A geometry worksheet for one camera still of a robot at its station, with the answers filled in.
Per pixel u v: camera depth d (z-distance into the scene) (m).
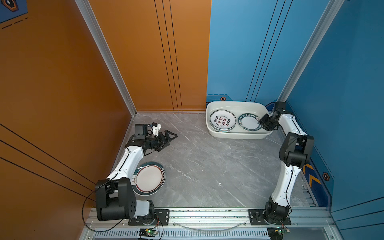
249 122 1.15
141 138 0.67
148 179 0.85
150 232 0.71
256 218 0.72
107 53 0.85
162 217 0.74
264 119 0.92
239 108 1.20
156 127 0.79
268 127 0.92
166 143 0.74
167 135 0.75
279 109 0.80
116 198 0.41
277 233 0.70
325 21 0.74
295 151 0.58
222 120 1.09
